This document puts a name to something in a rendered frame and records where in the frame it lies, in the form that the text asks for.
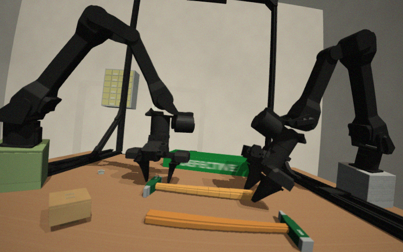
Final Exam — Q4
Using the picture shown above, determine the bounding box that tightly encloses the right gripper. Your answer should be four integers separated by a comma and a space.
125, 131, 190, 184

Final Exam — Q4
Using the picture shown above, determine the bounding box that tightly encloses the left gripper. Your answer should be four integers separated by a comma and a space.
244, 142, 294, 203

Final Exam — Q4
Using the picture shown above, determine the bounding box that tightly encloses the brown cardboard box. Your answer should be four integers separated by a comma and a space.
48, 188, 91, 227

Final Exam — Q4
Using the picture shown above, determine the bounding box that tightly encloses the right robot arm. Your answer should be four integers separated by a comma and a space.
0, 5, 195, 162

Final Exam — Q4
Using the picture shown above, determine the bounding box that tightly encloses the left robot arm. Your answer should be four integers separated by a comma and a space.
241, 29, 395, 173

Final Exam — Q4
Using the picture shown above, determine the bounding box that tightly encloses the green bin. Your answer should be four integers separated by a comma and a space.
176, 151, 250, 177

